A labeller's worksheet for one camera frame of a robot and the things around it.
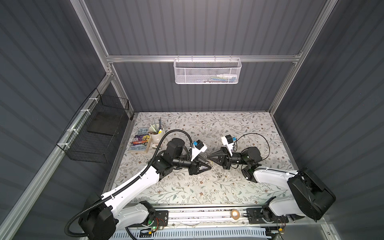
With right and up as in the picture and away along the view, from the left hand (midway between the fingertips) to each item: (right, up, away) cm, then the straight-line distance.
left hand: (209, 165), depth 69 cm
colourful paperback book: (-43, +8, +32) cm, 54 cm away
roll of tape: (+14, -27, +6) cm, 31 cm away
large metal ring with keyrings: (+3, -3, -1) cm, 5 cm away
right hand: (0, +2, -2) cm, 2 cm away
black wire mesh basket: (-58, +14, +4) cm, 60 cm away
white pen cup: (-32, +14, +30) cm, 46 cm away
